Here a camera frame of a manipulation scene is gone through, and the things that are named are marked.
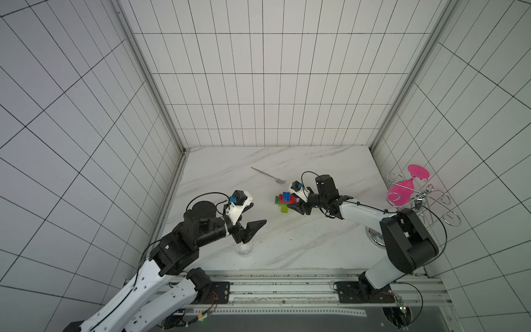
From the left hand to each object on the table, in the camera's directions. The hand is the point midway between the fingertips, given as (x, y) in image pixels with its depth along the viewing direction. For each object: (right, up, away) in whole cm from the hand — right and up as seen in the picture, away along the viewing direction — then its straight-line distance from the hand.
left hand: (254, 217), depth 64 cm
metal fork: (+10, +8, +42) cm, 44 cm away
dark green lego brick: (+8, +2, +24) cm, 25 cm away
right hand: (+16, +4, +27) cm, 31 cm away
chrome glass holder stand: (+56, +4, +3) cm, 57 cm away
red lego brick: (+14, +1, +21) cm, 25 cm away
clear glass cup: (-5, -18, +20) cm, 27 cm away
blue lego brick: (+12, +3, +21) cm, 25 cm away
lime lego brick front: (+12, -3, +26) cm, 29 cm away
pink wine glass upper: (+61, +14, +11) cm, 63 cm away
